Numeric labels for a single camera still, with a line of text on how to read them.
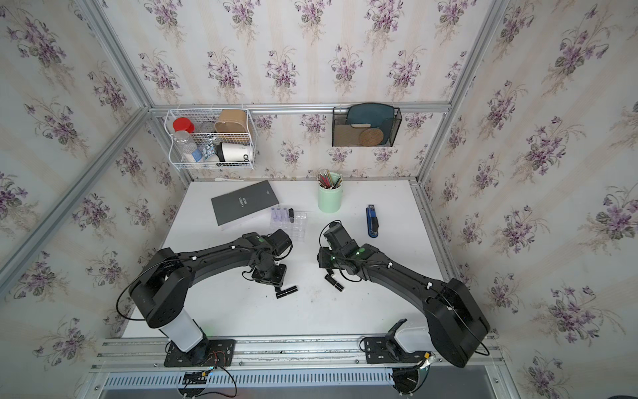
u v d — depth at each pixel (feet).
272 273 2.42
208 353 2.35
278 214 3.22
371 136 3.21
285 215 3.21
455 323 1.34
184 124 3.01
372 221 3.28
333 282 2.88
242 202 3.52
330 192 3.23
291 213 3.23
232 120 2.91
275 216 3.23
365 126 3.07
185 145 2.84
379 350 2.40
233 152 3.05
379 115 3.11
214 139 3.10
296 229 3.23
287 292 2.75
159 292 1.47
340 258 2.09
